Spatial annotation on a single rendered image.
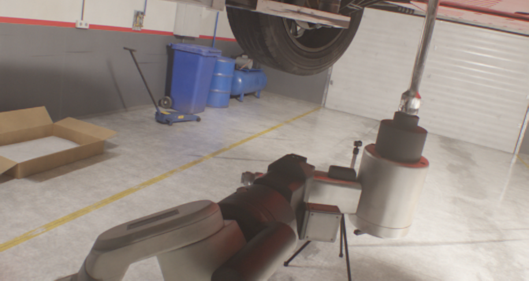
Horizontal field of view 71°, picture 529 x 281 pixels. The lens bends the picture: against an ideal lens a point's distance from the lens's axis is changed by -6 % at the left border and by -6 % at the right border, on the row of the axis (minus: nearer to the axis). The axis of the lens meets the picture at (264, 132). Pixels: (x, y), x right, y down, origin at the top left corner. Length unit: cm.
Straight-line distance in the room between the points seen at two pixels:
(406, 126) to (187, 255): 34
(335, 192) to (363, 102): 867
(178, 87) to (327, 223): 595
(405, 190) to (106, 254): 38
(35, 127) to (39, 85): 59
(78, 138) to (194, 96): 235
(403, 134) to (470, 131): 874
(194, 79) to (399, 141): 574
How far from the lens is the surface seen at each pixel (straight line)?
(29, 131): 453
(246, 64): 798
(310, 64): 194
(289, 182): 47
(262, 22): 168
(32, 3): 476
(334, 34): 208
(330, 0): 115
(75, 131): 449
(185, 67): 628
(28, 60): 480
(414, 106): 55
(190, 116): 583
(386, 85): 914
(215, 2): 102
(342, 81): 927
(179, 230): 33
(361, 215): 57
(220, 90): 706
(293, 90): 950
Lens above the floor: 143
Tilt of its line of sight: 14 degrees down
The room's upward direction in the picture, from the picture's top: 10 degrees clockwise
